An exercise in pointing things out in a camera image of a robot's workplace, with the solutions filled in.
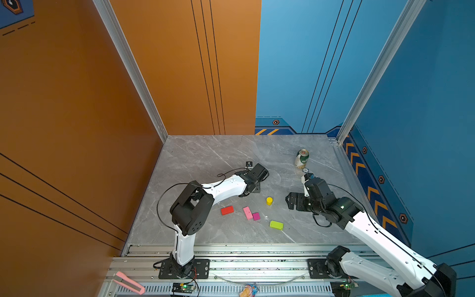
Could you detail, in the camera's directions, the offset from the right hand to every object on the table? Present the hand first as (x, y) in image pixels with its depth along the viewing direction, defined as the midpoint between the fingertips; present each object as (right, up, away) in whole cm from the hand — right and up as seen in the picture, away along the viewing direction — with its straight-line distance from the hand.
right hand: (292, 200), depth 78 cm
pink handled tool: (-67, -30, -7) cm, 74 cm away
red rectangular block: (-29, -8, +12) cm, 32 cm away
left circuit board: (-44, -32, -7) cm, 55 cm away
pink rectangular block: (-19, -8, +9) cm, 22 cm away
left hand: (-16, +4, +16) cm, 23 cm away
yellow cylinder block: (-8, -4, +13) cm, 16 cm away
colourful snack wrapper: (-19, -30, -12) cm, 37 cm away
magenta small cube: (-15, -10, +9) cm, 20 cm away
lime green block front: (-6, -13, +5) cm, 15 cm away
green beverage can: (+11, +17, +21) cm, 29 cm away
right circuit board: (+19, -30, -8) cm, 37 cm away
